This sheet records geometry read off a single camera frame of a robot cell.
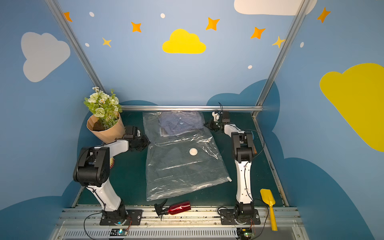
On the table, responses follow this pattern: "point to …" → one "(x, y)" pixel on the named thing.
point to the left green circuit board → (119, 232)
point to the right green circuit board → (244, 233)
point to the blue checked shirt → (174, 123)
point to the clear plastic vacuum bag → (180, 157)
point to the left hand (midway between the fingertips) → (154, 139)
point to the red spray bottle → (174, 208)
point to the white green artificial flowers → (105, 107)
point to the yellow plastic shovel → (269, 198)
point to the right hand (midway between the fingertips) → (206, 122)
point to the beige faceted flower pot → (108, 135)
